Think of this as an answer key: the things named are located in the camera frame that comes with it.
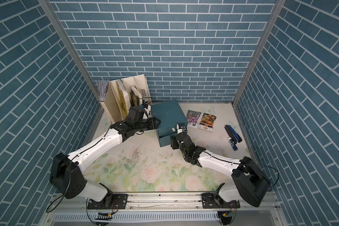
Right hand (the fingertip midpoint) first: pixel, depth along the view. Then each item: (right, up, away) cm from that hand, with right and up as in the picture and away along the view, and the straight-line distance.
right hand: (175, 136), depth 85 cm
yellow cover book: (-36, +27, +6) cm, 45 cm away
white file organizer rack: (-28, +37, +20) cm, 50 cm away
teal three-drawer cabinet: (-3, +14, -1) cm, 15 cm away
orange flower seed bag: (+24, +8, +23) cm, 34 cm away
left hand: (-8, +9, -4) cm, 12 cm away
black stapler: (+40, 0, +15) cm, 43 cm away
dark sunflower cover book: (-29, +25, +15) cm, 41 cm away
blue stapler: (+44, -1, +14) cm, 46 cm away
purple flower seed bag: (+13, +11, +26) cm, 31 cm away
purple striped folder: (-46, +30, +3) cm, 55 cm away
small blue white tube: (+40, -8, +9) cm, 42 cm away
